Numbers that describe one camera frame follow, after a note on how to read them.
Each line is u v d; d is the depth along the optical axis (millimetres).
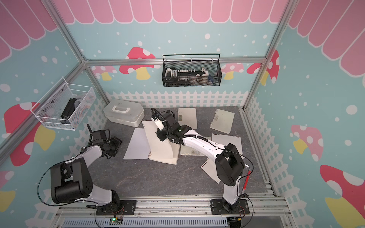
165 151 832
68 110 698
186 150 943
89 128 744
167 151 830
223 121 1126
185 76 872
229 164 465
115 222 727
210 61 895
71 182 476
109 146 792
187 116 1163
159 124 721
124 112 1026
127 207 746
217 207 743
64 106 724
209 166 895
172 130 632
